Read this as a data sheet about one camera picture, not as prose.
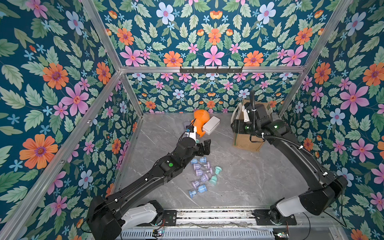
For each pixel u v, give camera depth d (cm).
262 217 73
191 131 63
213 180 83
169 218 74
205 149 66
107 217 38
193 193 78
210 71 92
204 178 84
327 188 40
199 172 86
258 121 53
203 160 91
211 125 109
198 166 89
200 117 108
